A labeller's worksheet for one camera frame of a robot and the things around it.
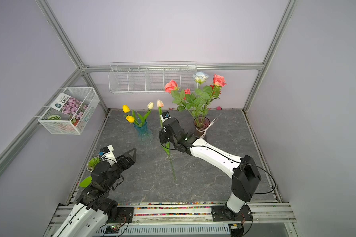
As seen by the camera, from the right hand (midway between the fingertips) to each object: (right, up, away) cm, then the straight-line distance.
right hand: (161, 129), depth 79 cm
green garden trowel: (-45, -31, +6) cm, 55 cm away
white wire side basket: (-45, +2, -7) cm, 46 cm away
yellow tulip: (-20, +11, +2) cm, 23 cm away
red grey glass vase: (+23, +3, +10) cm, 25 cm away
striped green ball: (-51, +6, -8) cm, 52 cm away
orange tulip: (+5, -6, -19) cm, 21 cm away
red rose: (+14, +21, +1) cm, 25 cm away
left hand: (-15, -12, -3) cm, 19 cm away
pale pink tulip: (-1, +13, 0) cm, 13 cm away
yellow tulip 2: (-15, +5, -3) cm, 17 cm away
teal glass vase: (-14, -7, +18) cm, 24 cm away
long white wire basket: (-11, +35, +21) cm, 42 cm away
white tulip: (-7, +13, +6) cm, 16 cm away
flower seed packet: (-46, +12, -4) cm, 48 cm away
